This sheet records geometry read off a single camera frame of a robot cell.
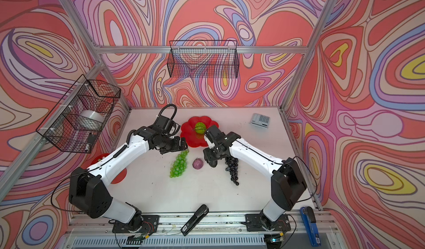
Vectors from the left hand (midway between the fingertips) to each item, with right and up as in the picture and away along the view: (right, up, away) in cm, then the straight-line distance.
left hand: (183, 147), depth 83 cm
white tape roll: (-38, +14, -12) cm, 42 cm away
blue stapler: (+59, -31, -9) cm, 67 cm away
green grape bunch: (-3, -10, +6) cm, 12 cm away
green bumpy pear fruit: (+7, +10, +19) cm, 22 cm away
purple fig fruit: (+7, -10, +6) cm, 13 cm away
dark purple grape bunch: (+26, -9, +4) cm, 28 cm away
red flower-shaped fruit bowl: (+2, +8, +22) cm, 23 cm away
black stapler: (+10, -29, -9) cm, 31 cm away
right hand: (+15, -6, -1) cm, 16 cm away
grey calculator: (+48, +14, +28) cm, 57 cm away
